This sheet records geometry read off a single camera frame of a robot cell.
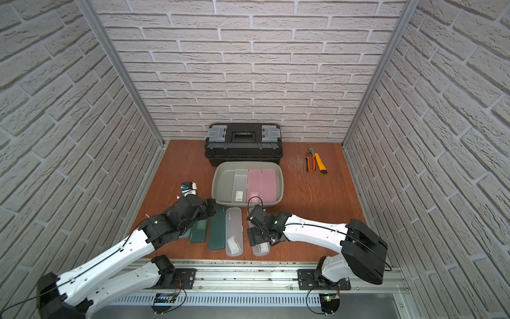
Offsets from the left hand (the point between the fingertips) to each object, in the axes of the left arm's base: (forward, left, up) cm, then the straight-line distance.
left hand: (210, 200), depth 78 cm
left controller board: (-32, +15, -19) cm, 40 cm away
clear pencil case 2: (-15, -21, -14) cm, 30 cm away
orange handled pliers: (+33, -48, -13) cm, 60 cm away
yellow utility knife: (+30, -55, -14) cm, 64 cm away
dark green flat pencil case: (-6, -2, -15) cm, 16 cm away
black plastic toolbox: (+32, -12, +1) cm, 34 cm away
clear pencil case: (-7, -9, -16) cm, 19 cm away
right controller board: (-33, -46, -16) cm, 59 cm away
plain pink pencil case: (+15, -25, -15) cm, 33 cm away
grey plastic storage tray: (+22, -1, -15) cm, 27 cm away
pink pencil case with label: (+10, -18, -13) cm, 24 cm away
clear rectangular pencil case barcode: (+11, -10, -13) cm, 20 cm away
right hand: (-10, -21, -13) cm, 26 cm away
